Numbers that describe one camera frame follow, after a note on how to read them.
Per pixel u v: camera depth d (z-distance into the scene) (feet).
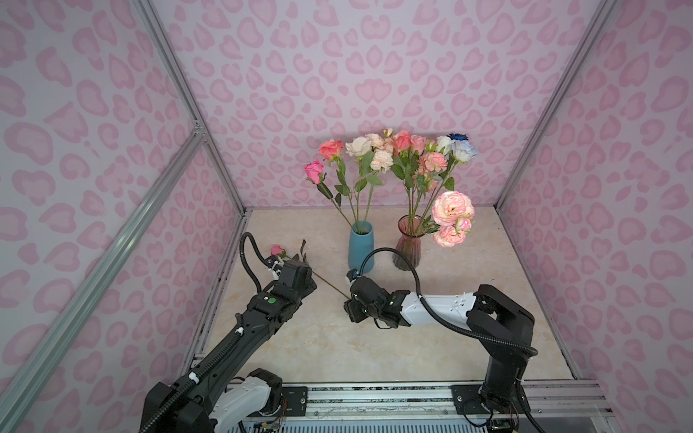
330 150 2.57
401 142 2.57
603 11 2.27
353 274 2.57
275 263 2.30
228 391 1.85
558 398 2.45
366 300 2.23
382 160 2.57
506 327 1.53
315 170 2.28
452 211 1.72
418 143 2.61
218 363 1.45
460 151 2.40
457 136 2.63
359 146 2.46
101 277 1.81
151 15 2.27
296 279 2.03
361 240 2.89
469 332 1.50
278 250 3.37
